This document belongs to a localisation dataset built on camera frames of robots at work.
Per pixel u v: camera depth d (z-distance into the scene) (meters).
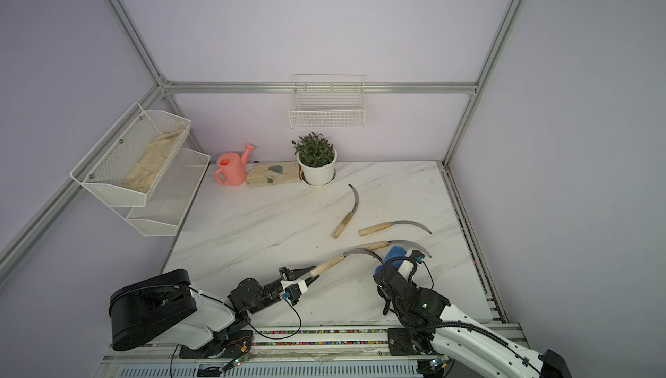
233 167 1.05
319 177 1.09
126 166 0.78
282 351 0.73
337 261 0.80
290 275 0.70
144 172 0.77
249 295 0.61
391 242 0.94
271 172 1.15
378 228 0.98
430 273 0.67
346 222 0.99
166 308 0.45
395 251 0.85
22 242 0.52
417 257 0.71
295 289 0.62
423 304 0.56
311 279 0.73
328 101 0.95
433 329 0.54
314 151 1.01
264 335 0.66
